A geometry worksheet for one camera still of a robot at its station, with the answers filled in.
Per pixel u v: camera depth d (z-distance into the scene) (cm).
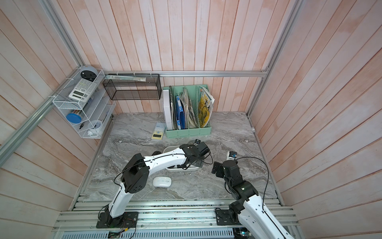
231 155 70
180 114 94
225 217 73
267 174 89
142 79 92
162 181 84
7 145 52
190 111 93
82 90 77
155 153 97
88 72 80
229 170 59
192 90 106
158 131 108
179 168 88
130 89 107
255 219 50
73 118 76
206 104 101
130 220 73
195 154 68
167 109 92
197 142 82
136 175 51
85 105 74
